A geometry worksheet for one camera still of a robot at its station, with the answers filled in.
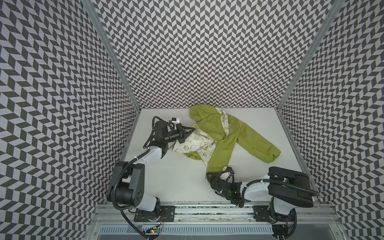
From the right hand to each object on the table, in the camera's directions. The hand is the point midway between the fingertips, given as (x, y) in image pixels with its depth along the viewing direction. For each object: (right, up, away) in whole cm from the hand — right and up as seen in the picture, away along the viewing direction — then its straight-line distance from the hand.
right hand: (204, 174), depth 84 cm
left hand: (-6, +27, -6) cm, 28 cm away
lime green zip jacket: (+7, +20, +9) cm, 23 cm away
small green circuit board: (-23, -19, -18) cm, 35 cm away
